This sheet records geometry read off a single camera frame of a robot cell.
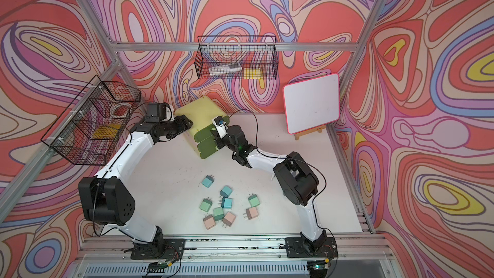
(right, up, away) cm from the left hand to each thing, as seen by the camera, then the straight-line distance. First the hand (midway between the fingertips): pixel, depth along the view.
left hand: (189, 124), depth 86 cm
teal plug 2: (+17, -31, 0) cm, 35 cm away
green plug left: (+8, -35, -3) cm, 37 cm away
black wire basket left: (-36, -3, -13) cm, 38 cm away
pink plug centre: (+19, -40, -8) cm, 45 cm away
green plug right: (+29, -34, -2) cm, 45 cm away
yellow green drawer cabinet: (+3, +7, +9) cm, 12 cm away
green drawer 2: (+7, -10, +4) cm, 13 cm away
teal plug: (+8, -27, +4) cm, 28 cm away
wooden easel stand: (+67, -1, +21) cm, 70 cm away
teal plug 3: (+17, -35, -2) cm, 39 cm away
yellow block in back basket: (+29, +25, +5) cm, 39 cm away
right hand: (+11, -4, +4) cm, 12 cm away
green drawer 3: (+5, -15, +10) cm, 19 cm away
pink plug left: (+11, -41, -8) cm, 43 cm away
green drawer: (+8, -4, -1) cm, 9 cm away
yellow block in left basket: (-27, -3, -15) cm, 31 cm away
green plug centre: (+15, -38, -6) cm, 41 cm away
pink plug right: (+29, -38, -6) cm, 48 cm away
